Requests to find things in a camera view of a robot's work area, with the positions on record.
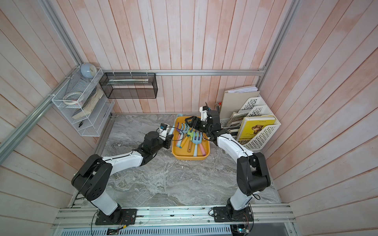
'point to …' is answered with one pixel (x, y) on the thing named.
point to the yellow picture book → (251, 126)
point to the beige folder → (235, 99)
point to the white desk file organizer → (258, 107)
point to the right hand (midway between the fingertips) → (187, 120)
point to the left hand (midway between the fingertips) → (171, 136)
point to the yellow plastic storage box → (182, 153)
